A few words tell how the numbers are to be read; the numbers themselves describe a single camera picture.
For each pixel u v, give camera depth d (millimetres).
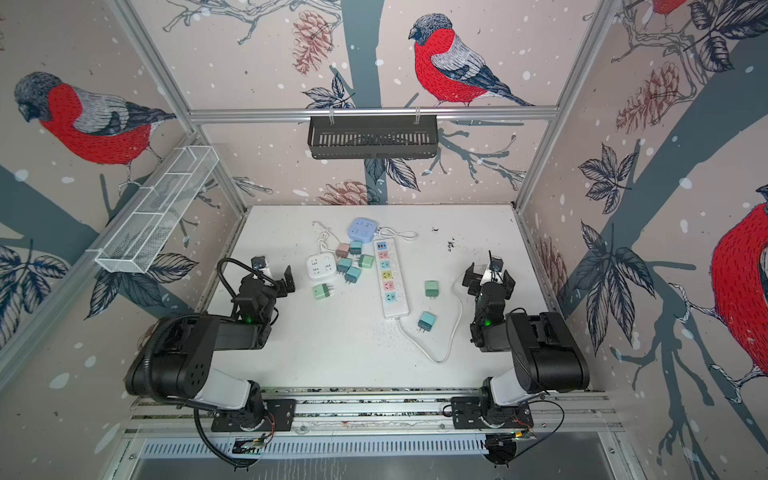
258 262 781
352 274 983
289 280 856
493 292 755
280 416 731
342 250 1069
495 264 757
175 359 449
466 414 727
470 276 833
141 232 731
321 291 951
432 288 978
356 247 1069
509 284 852
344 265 1010
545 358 443
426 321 879
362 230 1100
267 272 809
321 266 1010
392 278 976
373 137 1067
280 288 796
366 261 1033
